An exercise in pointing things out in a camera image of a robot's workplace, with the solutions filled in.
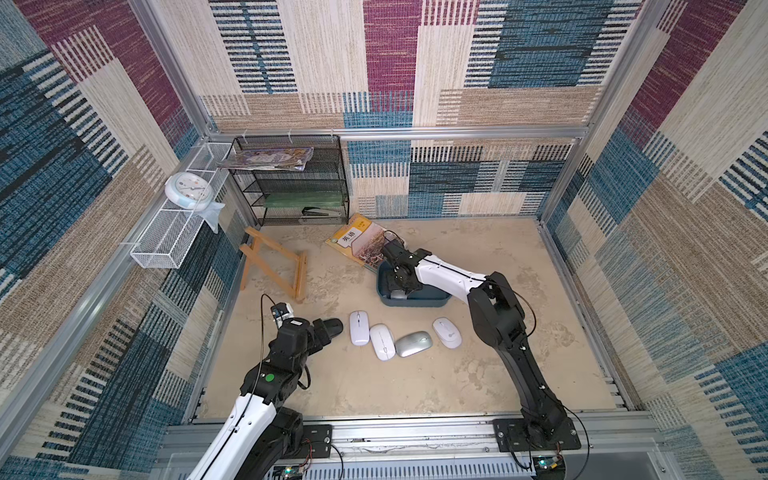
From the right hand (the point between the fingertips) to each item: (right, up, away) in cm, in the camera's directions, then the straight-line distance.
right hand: (395, 282), depth 102 cm
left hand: (-24, -10, -20) cm, 32 cm away
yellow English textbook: (-12, +15, +12) cm, 23 cm away
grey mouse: (+1, -3, -6) cm, 7 cm away
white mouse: (-11, -12, -10) cm, 19 cm away
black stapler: (-31, +25, +8) cm, 40 cm away
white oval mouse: (-4, -15, -15) cm, 22 cm away
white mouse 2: (+15, -13, -13) cm, 24 cm away
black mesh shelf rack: (-24, +38, +4) cm, 45 cm away
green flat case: (-27, +29, +8) cm, 41 cm away
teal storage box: (+8, -4, -2) cm, 10 cm away
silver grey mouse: (+5, -17, -10) cm, 21 cm away
